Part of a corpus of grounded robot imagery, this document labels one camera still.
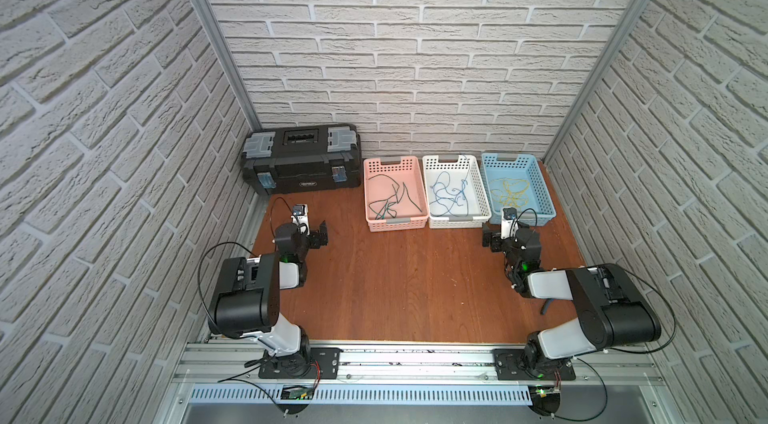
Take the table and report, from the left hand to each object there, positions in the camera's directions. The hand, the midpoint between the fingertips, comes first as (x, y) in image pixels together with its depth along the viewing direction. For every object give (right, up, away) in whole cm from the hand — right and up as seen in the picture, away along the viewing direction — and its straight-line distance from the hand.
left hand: (311, 216), depth 94 cm
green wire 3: (+21, +4, +13) cm, 25 cm away
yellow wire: (+73, +10, +18) cm, 76 cm away
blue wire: (+47, +3, +9) cm, 48 cm away
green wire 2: (+24, +6, +13) cm, 28 cm away
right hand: (+62, -2, -1) cm, 62 cm away
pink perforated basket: (+27, +6, +13) cm, 31 cm away
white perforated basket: (+50, +7, +14) cm, 53 cm away
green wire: (+30, +7, +9) cm, 32 cm away
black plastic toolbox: (-4, +19, +3) cm, 20 cm away
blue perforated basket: (+78, +1, +9) cm, 79 cm away
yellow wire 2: (+70, +5, +13) cm, 72 cm away
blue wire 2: (+47, +12, +13) cm, 51 cm away
